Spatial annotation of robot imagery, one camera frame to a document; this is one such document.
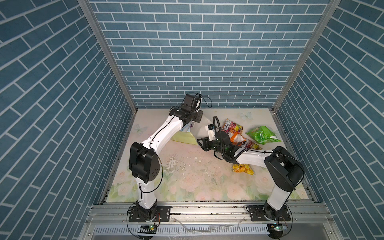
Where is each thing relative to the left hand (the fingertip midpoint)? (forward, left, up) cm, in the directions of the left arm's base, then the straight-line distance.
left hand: (198, 112), depth 88 cm
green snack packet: (-9, -39, -10) cm, 42 cm away
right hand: (-12, +1, -10) cm, 16 cm away
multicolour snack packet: (-12, -32, -17) cm, 38 cm away
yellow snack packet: (-27, -25, -18) cm, 41 cm away
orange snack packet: (+5, -23, -18) cm, 29 cm away
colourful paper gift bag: (-13, +8, -6) cm, 16 cm away
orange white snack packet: (-7, -24, -16) cm, 30 cm away
